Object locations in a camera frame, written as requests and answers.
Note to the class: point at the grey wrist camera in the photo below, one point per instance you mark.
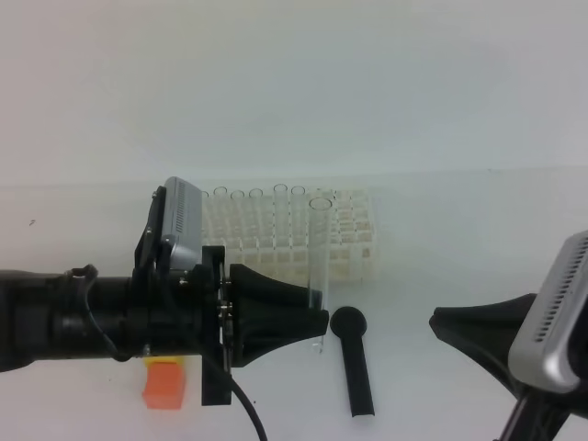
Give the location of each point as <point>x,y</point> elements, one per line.
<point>540,353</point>
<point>182,226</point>

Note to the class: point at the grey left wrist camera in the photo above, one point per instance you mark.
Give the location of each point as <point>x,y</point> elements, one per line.
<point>182,226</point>

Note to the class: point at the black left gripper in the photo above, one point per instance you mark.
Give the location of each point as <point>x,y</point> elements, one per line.
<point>192,301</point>

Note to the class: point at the white plastic test tube rack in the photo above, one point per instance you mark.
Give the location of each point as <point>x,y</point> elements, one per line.
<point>353,244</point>

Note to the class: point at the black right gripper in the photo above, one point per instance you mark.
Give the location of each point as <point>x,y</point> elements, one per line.
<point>485,335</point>

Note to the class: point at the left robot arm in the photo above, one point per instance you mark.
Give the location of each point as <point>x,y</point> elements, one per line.
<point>79,314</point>

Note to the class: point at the black plastic scoop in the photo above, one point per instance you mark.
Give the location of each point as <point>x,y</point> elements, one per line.
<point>349,325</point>

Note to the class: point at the yellow cube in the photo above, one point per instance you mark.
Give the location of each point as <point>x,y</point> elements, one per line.
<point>177,360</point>

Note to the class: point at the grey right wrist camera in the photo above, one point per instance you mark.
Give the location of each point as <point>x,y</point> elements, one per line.
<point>540,353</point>

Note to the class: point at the clear glass test tube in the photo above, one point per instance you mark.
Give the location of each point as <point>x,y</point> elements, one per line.
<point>320,266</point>

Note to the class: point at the orange cube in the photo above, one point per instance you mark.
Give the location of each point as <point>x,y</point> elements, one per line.
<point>164,387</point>

